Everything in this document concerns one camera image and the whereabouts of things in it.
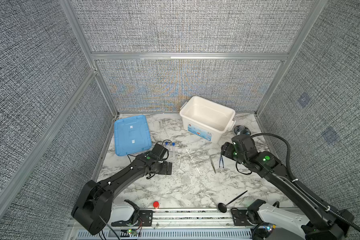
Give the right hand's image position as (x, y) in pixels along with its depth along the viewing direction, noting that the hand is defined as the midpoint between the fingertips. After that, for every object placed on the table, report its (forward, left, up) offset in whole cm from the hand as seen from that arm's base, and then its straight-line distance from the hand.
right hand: (226, 147), depth 77 cm
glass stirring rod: (+2, +16, -19) cm, 25 cm away
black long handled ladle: (-23, +2, -20) cm, 31 cm away
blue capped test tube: (+13, +28, -16) cm, 35 cm away
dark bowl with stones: (+25, -16, -15) cm, 34 cm away
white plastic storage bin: (+35, +5, -14) cm, 38 cm away
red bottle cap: (-22, +36, -18) cm, 46 cm away
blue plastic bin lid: (+23, +58, -19) cm, 66 cm away
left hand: (-5, +33, -15) cm, 36 cm away
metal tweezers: (+1, +4, -21) cm, 21 cm away
